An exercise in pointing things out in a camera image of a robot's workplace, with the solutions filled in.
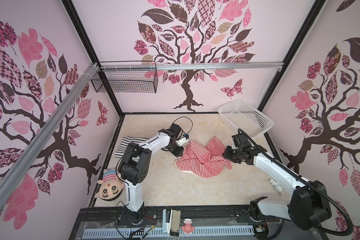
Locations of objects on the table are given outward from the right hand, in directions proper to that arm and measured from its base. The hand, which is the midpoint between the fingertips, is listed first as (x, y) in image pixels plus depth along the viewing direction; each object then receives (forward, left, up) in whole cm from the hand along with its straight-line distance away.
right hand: (223, 153), depth 86 cm
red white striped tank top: (-2, +11, -7) cm, 13 cm away
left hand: (+4, +27, -7) cm, 28 cm away
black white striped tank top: (+14, +64, -7) cm, 66 cm away
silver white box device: (-33, +30, -7) cm, 45 cm away
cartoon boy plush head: (-18, +61, -1) cm, 64 cm away
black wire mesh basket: (+65, +70, +7) cm, 96 cm away
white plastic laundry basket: (+40, -24, -9) cm, 47 cm away
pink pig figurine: (-36, +22, -7) cm, 43 cm away
